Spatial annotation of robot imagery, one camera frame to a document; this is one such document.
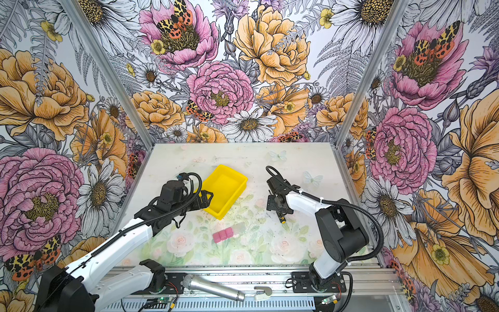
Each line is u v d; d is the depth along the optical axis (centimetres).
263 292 71
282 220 89
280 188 75
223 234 85
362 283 76
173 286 73
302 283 73
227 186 104
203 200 74
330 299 71
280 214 81
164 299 71
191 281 71
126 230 51
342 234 46
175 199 63
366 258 46
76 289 38
